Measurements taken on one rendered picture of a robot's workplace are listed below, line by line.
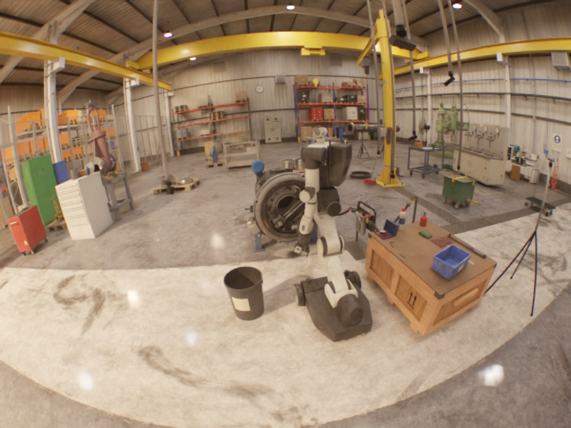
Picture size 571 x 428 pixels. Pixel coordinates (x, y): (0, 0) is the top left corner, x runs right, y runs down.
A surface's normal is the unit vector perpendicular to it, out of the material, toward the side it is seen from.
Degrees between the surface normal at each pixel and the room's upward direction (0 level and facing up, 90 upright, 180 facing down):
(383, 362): 0
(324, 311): 0
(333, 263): 46
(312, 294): 0
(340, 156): 92
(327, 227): 55
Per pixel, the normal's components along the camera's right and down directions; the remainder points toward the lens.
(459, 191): -0.96, 0.17
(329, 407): -0.07, -0.92
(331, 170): -0.49, 0.39
